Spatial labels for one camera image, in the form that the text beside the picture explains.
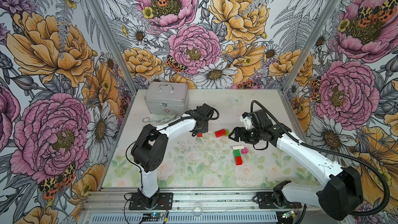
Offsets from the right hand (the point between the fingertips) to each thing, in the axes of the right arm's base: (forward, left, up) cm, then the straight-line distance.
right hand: (235, 141), depth 79 cm
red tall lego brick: (-5, -3, -12) cm, 14 cm away
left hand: (+10, +18, -8) cm, 23 cm away
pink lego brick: (0, -7, -13) cm, 14 cm away
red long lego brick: (+12, +6, -12) cm, 18 cm away
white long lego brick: (+2, -4, -12) cm, 13 cm away
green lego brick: (-1, -2, -13) cm, 13 cm away
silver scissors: (+25, +53, -13) cm, 60 cm away
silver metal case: (+30, +38, +1) cm, 48 cm away
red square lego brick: (+12, +18, -13) cm, 25 cm away
